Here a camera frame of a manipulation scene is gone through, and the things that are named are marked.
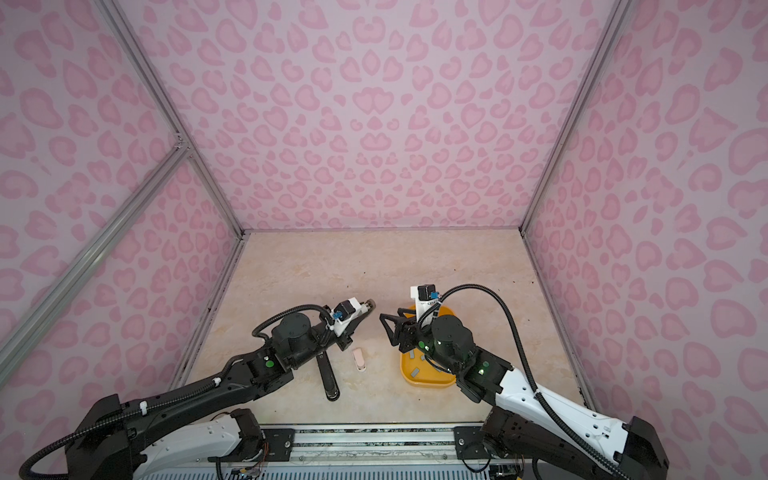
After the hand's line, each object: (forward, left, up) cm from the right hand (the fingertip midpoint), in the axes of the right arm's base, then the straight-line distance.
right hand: (387, 316), depth 69 cm
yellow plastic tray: (-3, -7, -25) cm, 26 cm away
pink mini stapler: (-3, +9, -22) cm, 23 cm away
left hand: (+3, +5, -1) cm, 7 cm away
